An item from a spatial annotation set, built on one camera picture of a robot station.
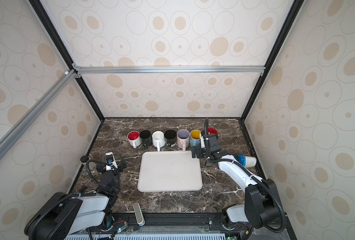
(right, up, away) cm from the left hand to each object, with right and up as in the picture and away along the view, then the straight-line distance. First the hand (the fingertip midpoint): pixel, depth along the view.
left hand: (115, 152), depth 82 cm
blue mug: (+45, +7, +13) cm, 48 cm away
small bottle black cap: (-20, -4, +5) cm, 22 cm away
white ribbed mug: (+21, +6, +19) cm, 29 cm away
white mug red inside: (+4, +7, +21) cm, 22 cm away
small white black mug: (+30, +7, +16) cm, 34 cm away
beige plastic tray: (+29, -13, +11) cm, 34 cm away
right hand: (+48, +2, +7) cm, 48 cm away
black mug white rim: (+13, +8, +17) cm, 23 cm away
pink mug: (+38, +9, +18) cm, 43 cm away
